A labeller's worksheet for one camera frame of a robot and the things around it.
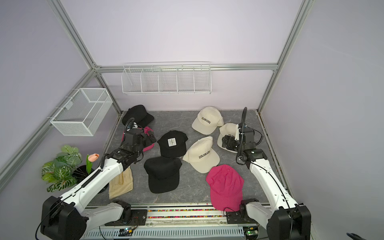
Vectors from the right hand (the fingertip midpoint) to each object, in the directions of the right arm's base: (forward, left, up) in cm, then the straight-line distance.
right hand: (229, 138), depth 83 cm
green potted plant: (-22, +74, +9) cm, 77 cm away
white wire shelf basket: (+41, +38, +12) cm, 57 cm away
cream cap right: (+18, -3, -15) cm, 23 cm away
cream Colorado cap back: (+25, +10, -12) cm, 29 cm away
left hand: (+1, +46, +2) cm, 46 cm away
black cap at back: (+35, +64, -18) cm, 75 cm away
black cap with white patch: (+5, +34, -13) cm, 37 cm away
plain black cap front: (-14, +38, -14) cm, 43 cm away
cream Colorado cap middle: (-4, +16, -14) cm, 21 cm away
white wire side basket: (+11, +82, +9) cm, 84 cm away
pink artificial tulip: (-16, +66, +9) cm, 68 cm away
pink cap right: (-22, +3, -12) cm, 25 cm away
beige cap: (-19, +61, -18) cm, 66 cm away
